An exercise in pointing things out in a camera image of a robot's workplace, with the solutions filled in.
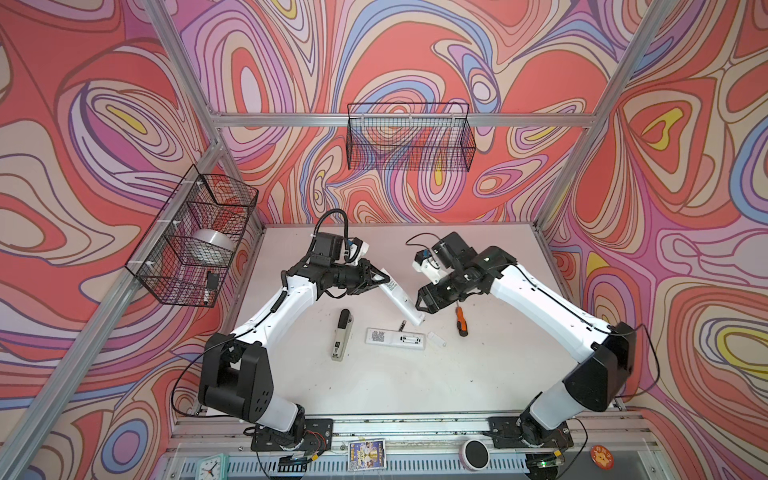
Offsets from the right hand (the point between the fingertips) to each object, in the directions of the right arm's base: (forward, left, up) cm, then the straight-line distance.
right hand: (431, 307), depth 77 cm
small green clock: (-31, +53, -15) cm, 63 cm away
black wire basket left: (+9, +58, +16) cm, 61 cm away
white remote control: (+2, +7, 0) cm, 8 cm away
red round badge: (-32, -39, -18) cm, 54 cm away
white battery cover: (0, -3, -18) cm, 19 cm away
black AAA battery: (+4, +7, -18) cm, 20 cm away
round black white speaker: (-31, -7, -13) cm, 34 cm away
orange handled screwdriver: (+3, -11, -16) cm, 20 cm away
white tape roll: (+13, +54, +15) cm, 57 cm away
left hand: (+7, +11, +3) cm, 13 cm away
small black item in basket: (+5, +55, +8) cm, 55 cm away
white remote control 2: (-1, +10, -17) cm, 19 cm away
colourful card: (-30, +18, -16) cm, 38 cm away
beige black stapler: (+3, +24, -13) cm, 28 cm away
